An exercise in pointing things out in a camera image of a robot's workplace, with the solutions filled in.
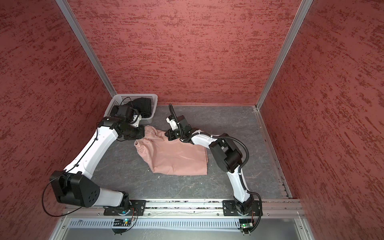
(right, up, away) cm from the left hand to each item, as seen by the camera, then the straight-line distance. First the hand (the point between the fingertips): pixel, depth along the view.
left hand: (143, 138), depth 81 cm
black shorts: (-12, +21, +29) cm, 38 cm away
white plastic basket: (-30, +27, +36) cm, 54 cm away
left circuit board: (-7, -40, -9) cm, 42 cm away
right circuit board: (+54, -41, -10) cm, 69 cm away
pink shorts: (+13, -14, +12) cm, 22 cm away
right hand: (+9, -1, +11) cm, 15 cm away
